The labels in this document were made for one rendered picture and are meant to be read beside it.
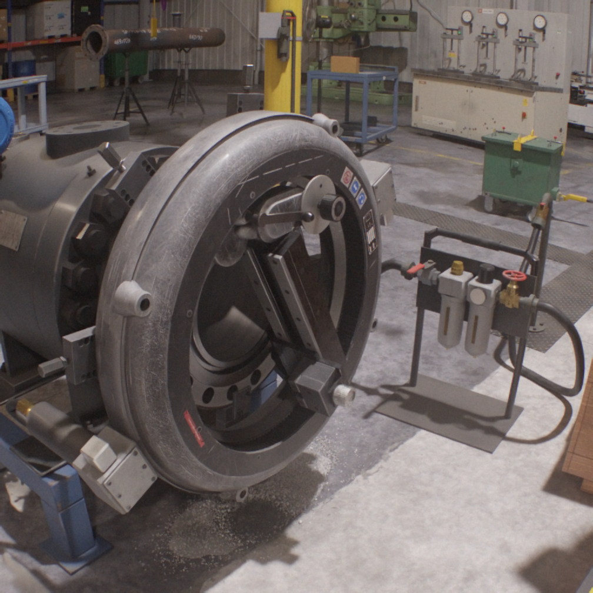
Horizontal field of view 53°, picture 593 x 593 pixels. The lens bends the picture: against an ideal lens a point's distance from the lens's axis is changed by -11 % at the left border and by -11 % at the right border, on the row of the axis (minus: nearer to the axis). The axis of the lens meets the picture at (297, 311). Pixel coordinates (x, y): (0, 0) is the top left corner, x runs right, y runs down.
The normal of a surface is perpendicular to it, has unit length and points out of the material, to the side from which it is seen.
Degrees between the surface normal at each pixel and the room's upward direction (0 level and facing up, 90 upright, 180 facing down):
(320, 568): 0
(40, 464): 0
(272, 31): 90
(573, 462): 90
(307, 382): 29
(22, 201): 48
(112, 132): 90
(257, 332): 37
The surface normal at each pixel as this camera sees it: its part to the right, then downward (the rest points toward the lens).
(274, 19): 0.04, 0.41
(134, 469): 0.80, 0.25
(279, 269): -0.53, 0.72
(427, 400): 0.02, -0.91
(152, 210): -0.40, -0.40
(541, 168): -0.54, 0.33
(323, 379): -0.27, -0.65
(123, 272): -0.51, -0.15
